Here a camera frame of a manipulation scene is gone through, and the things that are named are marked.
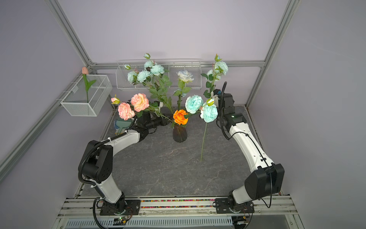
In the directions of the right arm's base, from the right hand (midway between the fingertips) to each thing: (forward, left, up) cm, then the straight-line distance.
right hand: (205, 107), depth 79 cm
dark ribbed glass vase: (-3, +16, -23) cm, 28 cm away
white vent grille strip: (-51, +29, -30) cm, 66 cm away
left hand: (0, +18, -8) cm, 20 cm away
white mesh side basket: (-2, +68, +7) cm, 68 cm away
